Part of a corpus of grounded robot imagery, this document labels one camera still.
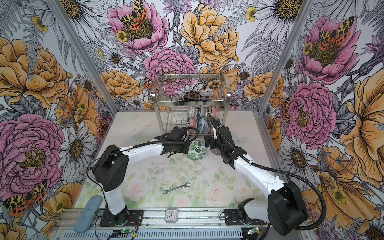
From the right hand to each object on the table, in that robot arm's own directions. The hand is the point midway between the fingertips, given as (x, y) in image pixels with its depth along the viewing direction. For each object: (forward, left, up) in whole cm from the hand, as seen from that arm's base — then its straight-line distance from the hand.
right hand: (214, 138), depth 85 cm
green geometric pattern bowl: (+26, +13, -4) cm, 30 cm away
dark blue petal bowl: (+27, +5, -5) cm, 28 cm away
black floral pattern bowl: (+16, +12, -4) cm, 21 cm away
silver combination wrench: (-23, +27, -17) cm, 40 cm away
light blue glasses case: (-33, +63, -13) cm, 72 cm away
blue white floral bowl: (+14, +6, -5) cm, 16 cm away
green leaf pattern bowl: (0, +10, -13) cm, 16 cm away
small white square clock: (-34, +23, -15) cm, 44 cm away
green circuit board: (-41, +45, -17) cm, 63 cm away
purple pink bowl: (+1, -2, -16) cm, 16 cm away
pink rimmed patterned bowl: (+26, -3, -5) cm, 27 cm away
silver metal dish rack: (+21, +12, +8) cm, 26 cm away
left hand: (-1, +16, -11) cm, 19 cm away
